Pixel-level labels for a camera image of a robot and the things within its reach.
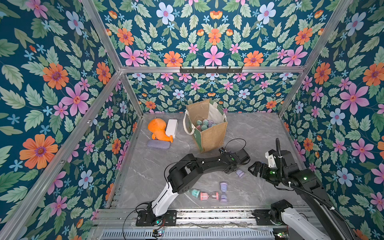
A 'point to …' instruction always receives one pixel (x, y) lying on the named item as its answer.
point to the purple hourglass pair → (240, 173)
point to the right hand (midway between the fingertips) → (257, 169)
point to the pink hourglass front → (204, 196)
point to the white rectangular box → (171, 127)
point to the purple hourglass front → (223, 197)
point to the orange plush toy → (157, 126)
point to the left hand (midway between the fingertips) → (240, 165)
